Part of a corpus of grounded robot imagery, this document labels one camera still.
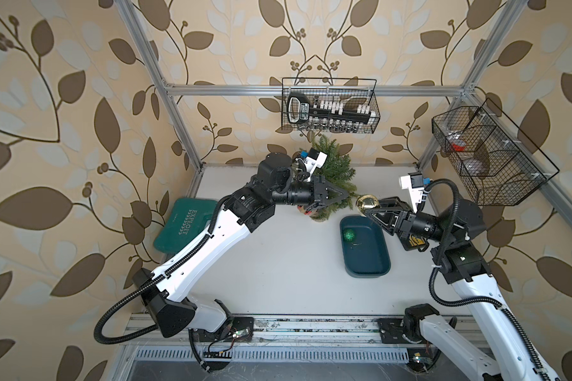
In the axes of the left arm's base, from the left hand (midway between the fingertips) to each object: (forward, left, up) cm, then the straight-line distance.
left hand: (344, 191), depth 55 cm
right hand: (-2, -5, -5) cm, 7 cm away
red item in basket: (+29, -45, -9) cm, 54 cm away
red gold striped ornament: (+6, +6, -17) cm, 19 cm away
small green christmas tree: (+21, -3, -14) cm, 25 cm away
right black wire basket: (+18, -52, -8) cm, 55 cm away
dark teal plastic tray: (+7, -17, -44) cm, 47 cm away
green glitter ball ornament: (+9, -10, -38) cm, 40 cm away
